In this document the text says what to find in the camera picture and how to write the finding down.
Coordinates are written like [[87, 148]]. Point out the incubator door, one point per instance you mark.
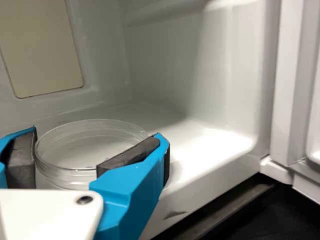
[[295, 100]]

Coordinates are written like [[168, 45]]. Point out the petri dish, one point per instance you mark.
[[82, 147]]

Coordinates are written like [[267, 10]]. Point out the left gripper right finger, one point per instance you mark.
[[130, 190]]

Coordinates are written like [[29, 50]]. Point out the black platform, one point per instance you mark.
[[220, 212], [287, 220]]

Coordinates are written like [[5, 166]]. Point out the white incubator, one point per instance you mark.
[[200, 87]]

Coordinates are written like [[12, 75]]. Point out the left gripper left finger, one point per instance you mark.
[[20, 160]]

